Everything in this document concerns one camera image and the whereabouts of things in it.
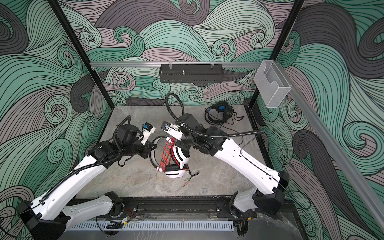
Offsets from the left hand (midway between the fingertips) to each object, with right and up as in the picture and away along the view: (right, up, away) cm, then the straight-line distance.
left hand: (156, 145), depth 72 cm
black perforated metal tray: (+17, +43, +23) cm, 52 cm away
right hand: (+12, +6, -4) cm, 14 cm away
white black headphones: (+13, -3, -12) cm, 17 cm away
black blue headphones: (+40, +18, +45) cm, 63 cm away
